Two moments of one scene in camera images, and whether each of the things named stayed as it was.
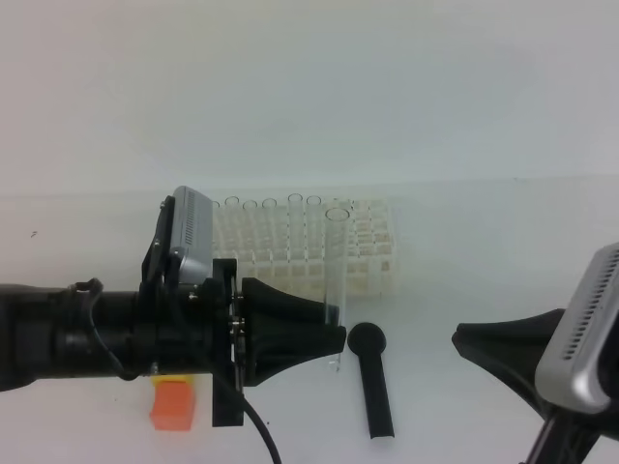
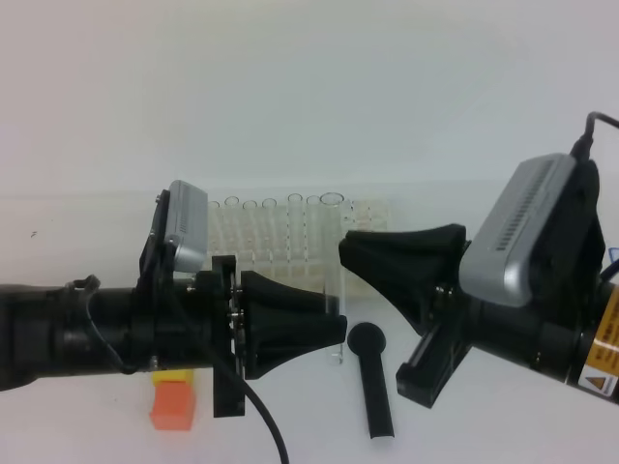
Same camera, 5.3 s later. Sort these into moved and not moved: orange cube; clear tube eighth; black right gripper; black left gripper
Moved: black right gripper
Not moved: orange cube; black left gripper; clear tube eighth
